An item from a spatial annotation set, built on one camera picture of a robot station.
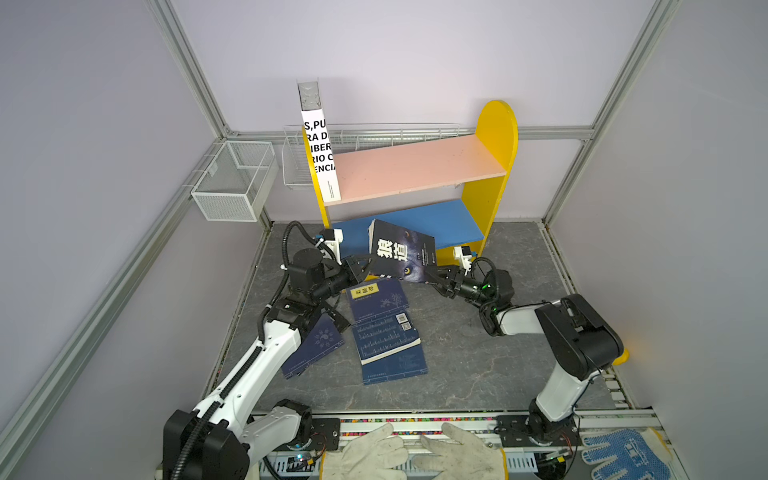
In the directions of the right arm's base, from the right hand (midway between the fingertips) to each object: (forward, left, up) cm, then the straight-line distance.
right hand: (426, 276), depth 80 cm
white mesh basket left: (+36, +63, +4) cm, 73 cm away
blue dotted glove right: (-38, -50, -21) cm, 66 cm away
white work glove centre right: (-39, -9, -21) cm, 45 cm away
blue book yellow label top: (+4, +15, -19) cm, 25 cm away
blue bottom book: (-17, +7, -20) cm, 27 cm away
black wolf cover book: (+4, +6, +5) cm, 8 cm away
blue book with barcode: (-8, +12, -18) cm, 23 cm away
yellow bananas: (-16, -55, -17) cm, 60 cm away
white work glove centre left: (-39, +13, -20) cm, 45 cm away
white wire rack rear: (+66, +22, +4) cm, 69 cm away
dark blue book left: (-10, +31, -18) cm, 37 cm away
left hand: (-2, +13, +9) cm, 15 cm away
